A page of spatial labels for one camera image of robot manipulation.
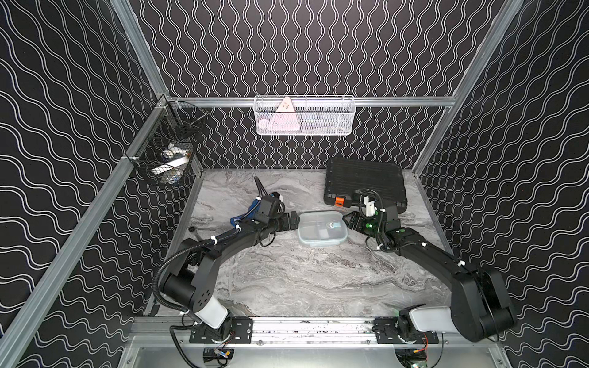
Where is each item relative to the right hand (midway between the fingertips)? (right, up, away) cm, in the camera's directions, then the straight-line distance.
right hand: (349, 218), depth 89 cm
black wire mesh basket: (-72, +41, +10) cm, 83 cm away
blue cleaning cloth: (-34, +4, -17) cm, 38 cm away
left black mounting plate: (-40, -36, -13) cm, 55 cm away
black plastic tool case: (+3, +17, +17) cm, 24 cm away
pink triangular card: (-25, +40, +2) cm, 47 cm away
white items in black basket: (-61, +21, -12) cm, 65 cm away
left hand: (-23, 0, +1) cm, 23 cm away
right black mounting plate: (+8, -35, -16) cm, 39 cm away
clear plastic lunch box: (-9, -5, +12) cm, 16 cm away
